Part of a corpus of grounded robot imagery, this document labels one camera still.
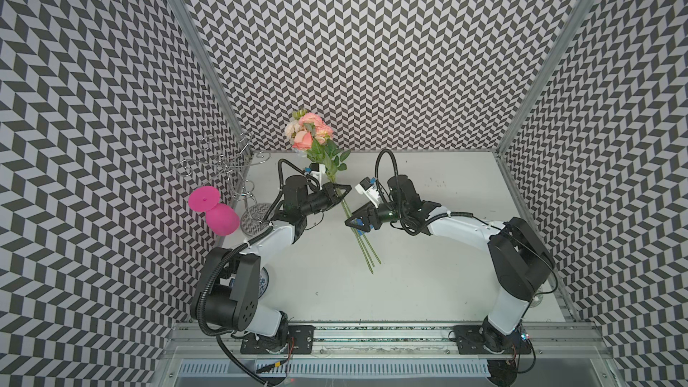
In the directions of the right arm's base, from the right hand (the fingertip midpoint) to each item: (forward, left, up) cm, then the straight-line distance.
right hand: (351, 222), depth 80 cm
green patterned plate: (-27, -34, +20) cm, 48 cm away
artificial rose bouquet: (+20, +12, +17) cm, 29 cm away
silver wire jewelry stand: (+37, +51, -8) cm, 64 cm away
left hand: (+9, 0, +5) cm, 10 cm away
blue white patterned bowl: (-14, +27, -11) cm, 32 cm away
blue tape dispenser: (-2, -2, +4) cm, 6 cm away
